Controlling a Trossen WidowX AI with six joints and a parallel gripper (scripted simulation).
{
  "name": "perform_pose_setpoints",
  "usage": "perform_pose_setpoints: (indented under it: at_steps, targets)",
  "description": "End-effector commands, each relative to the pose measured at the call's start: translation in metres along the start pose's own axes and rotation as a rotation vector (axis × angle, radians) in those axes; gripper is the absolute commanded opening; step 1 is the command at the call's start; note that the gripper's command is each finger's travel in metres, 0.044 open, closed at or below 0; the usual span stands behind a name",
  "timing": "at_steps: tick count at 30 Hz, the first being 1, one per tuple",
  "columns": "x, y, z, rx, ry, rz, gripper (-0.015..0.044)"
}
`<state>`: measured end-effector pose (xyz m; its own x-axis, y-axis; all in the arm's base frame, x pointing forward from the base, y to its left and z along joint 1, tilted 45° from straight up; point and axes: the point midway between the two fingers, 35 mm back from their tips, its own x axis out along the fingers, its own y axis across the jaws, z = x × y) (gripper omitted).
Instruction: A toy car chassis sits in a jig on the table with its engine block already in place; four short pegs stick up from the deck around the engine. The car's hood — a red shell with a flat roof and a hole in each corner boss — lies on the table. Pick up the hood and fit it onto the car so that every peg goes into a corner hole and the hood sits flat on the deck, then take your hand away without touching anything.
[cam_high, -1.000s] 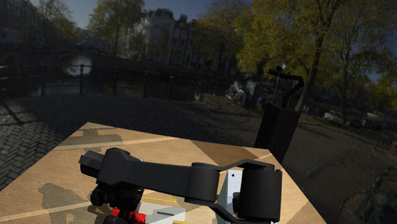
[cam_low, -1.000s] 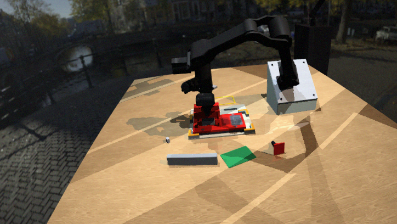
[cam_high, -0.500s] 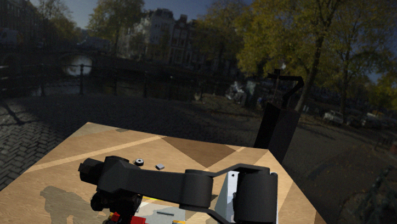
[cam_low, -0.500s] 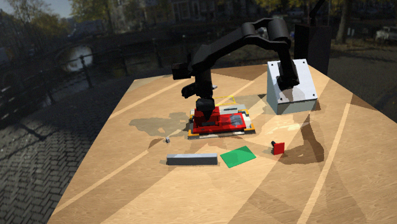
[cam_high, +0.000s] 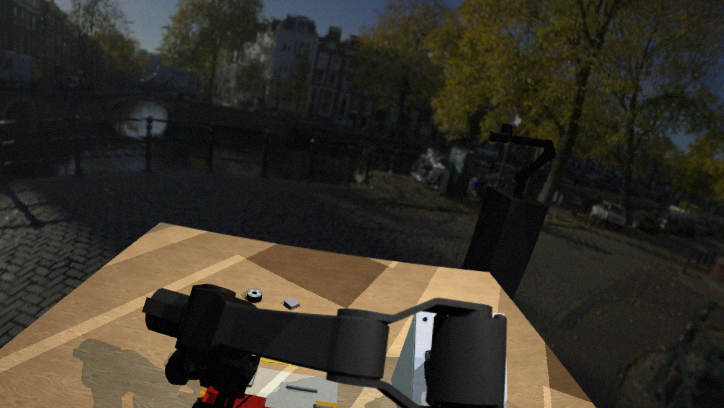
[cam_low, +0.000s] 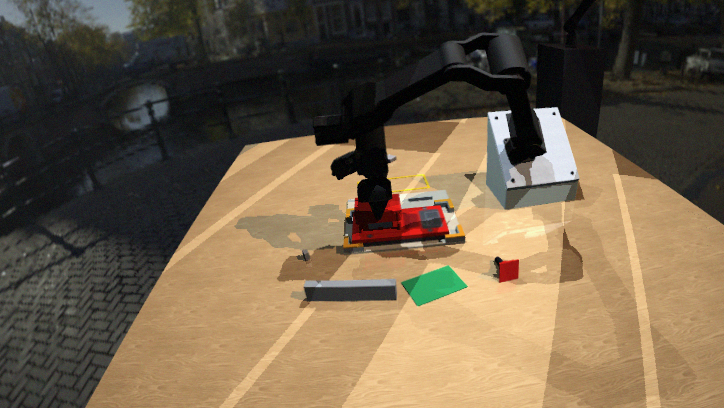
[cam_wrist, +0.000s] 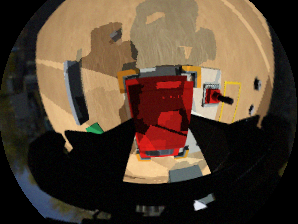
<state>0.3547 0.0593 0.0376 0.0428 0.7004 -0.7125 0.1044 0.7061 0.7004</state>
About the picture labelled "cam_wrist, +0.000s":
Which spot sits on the green flat mat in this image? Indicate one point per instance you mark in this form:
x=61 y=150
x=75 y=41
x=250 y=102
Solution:
x=95 y=128

